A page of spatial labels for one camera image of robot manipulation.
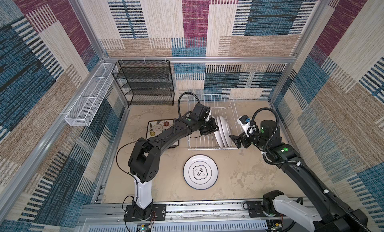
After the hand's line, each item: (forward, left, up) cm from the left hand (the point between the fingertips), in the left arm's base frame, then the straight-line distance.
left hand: (221, 127), depth 83 cm
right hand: (-5, -7, +3) cm, 9 cm away
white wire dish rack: (+32, -5, -16) cm, 36 cm away
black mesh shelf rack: (+42, +49, -2) cm, 65 cm away
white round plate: (-18, +12, -19) cm, 28 cm away
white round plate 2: (-4, +2, -3) cm, 5 cm away
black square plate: (+13, +41, -17) cm, 46 cm away
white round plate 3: (+1, -4, -5) cm, 6 cm away
